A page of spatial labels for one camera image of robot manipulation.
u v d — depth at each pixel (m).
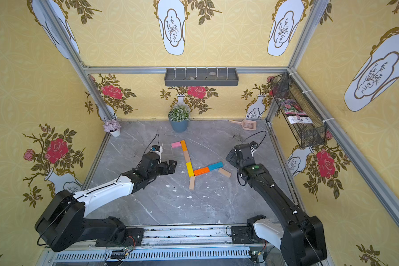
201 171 0.95
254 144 0.74
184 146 1.06
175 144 1.07
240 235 0.74
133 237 0.73
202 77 0.92
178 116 1.03
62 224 0.41
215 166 0.98
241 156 0.64
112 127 1.04
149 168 0.67
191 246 0.72
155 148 0.77
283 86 1.03
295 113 0.76
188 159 1.00
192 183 0.90
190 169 0.95
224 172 0.95
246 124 1.19
